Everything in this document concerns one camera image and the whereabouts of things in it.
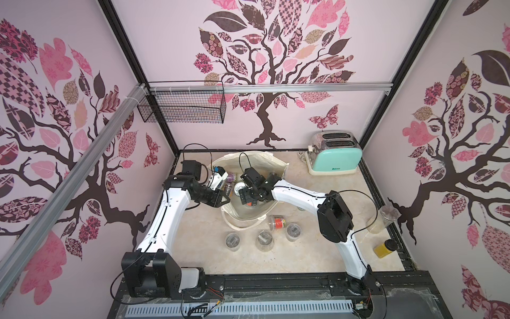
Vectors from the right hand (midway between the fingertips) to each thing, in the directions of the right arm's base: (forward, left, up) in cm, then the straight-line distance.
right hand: (247, 192), depth 92 cm
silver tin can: (+3, +5, +1) cm, 5 cm away
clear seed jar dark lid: (-18, -20, -3) cm, 27 cm away
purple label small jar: (+4, +9, +2) cm, 10 cm away
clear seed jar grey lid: (-22, +6, -3) cm, 23 cm away
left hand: (-11, +8, +10) cm, 17 cm away
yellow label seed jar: (-27, -55, -1) cm, 61 cm away
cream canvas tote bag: (-14, +4, +6) cm, 16 cm away
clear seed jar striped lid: (-22, -8, -3) cm, 23 cm away
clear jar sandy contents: (-16, -56, +5) cm, 58 cm away
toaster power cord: (+30, -32, -7) cm, 45 cm away
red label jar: (-14, -13, -3) cm, 19 cm away
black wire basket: (+36, +30, +27) cm, 54 cm away
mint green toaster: (+18, -44, +8) cm, 48 cm away
